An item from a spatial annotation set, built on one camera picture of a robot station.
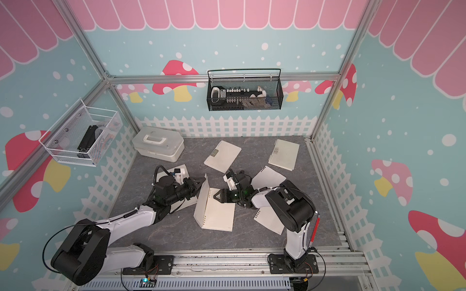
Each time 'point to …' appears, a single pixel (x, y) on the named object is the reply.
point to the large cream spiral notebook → (222, 156)
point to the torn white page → (267, 178)
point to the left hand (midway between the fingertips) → (206, 183)
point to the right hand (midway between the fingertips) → (217, 197)
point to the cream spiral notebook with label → (284, 154)
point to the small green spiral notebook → (212, 213)
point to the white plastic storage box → (161, 144)
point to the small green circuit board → (145, 282)
